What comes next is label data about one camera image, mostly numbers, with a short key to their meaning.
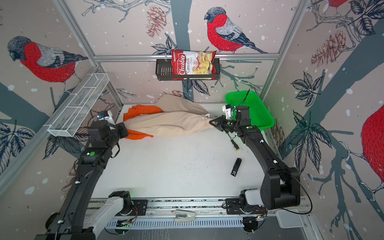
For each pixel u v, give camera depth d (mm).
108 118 626
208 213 726
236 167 841
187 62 878
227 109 759
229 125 697
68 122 714
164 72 949
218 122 777
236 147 947
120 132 649
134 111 1129
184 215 699
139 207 741
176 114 910
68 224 378
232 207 732
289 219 684
